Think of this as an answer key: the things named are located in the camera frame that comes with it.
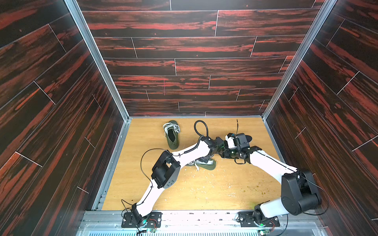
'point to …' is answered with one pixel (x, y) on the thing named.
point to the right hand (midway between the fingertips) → (224, 151)
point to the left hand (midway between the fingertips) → (199, 157)
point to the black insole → (248, 138)
